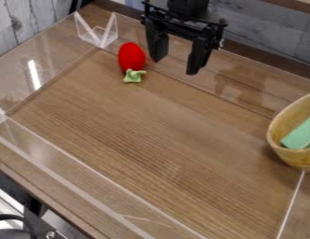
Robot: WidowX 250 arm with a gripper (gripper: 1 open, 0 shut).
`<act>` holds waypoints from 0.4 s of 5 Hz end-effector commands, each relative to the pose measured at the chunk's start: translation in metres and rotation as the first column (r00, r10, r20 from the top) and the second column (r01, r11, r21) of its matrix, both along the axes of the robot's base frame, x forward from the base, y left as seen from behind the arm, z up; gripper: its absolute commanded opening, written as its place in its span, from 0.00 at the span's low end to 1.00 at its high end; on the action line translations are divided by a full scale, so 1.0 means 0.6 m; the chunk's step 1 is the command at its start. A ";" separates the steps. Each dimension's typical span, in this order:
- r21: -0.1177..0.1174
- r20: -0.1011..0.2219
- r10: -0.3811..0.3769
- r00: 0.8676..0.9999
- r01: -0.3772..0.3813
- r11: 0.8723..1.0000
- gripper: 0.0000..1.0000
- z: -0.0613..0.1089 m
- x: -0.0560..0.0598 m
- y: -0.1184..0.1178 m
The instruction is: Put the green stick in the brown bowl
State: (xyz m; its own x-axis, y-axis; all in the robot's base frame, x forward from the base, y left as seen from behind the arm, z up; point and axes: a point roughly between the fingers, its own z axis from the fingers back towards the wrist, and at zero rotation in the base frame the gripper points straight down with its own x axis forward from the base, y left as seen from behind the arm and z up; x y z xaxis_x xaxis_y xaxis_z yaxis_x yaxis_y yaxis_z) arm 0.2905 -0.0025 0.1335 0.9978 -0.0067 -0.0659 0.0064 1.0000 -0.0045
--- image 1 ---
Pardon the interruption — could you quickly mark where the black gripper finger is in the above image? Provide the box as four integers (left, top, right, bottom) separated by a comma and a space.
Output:
145, 19, 168, 62
185, 27, 216, 76

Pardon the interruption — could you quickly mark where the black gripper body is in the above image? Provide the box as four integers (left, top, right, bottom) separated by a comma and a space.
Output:
143, 0, 227, 49

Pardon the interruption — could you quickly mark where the brown wooden bowl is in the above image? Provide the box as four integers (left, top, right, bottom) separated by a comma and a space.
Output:
265, 93, 310, 173

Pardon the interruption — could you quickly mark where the green rectangular stick block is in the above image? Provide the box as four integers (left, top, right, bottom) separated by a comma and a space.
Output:
280, 118, 310, 149

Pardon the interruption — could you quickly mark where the red plush strawberry toy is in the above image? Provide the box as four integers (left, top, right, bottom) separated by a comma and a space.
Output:
117, 42, 145, 83

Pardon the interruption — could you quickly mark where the clear acrylic corner bracket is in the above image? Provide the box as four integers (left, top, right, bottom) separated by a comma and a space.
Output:
73, 12, 119, 49

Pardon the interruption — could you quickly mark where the clear acrylic enclosure wall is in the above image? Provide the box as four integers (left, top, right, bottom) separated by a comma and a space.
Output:
0, 18, 310, 239

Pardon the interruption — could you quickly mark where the black metal table bracket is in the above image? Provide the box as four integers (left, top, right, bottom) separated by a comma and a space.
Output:
22, 208, 67, 239

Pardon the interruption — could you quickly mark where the black cable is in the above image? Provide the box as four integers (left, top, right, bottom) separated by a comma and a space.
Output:
0, 214, 30, 239

